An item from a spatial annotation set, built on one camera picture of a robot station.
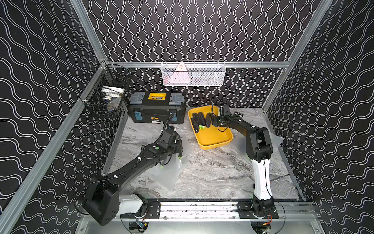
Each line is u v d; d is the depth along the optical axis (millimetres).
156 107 981
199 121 1083
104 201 402
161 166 869
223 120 819
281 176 857
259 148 606
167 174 842
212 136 1024
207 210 764
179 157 783
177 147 741
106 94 892
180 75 894
